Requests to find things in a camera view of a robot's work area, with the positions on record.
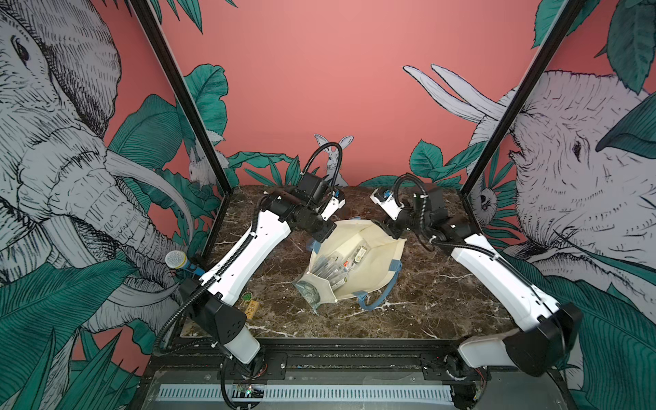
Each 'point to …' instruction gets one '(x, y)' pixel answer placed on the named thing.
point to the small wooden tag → (252, 309)
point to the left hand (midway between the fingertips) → (329, 224)
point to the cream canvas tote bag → (334, 275)
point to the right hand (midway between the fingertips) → (375, 207)
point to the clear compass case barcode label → (360, 254)
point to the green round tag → (247, 295)
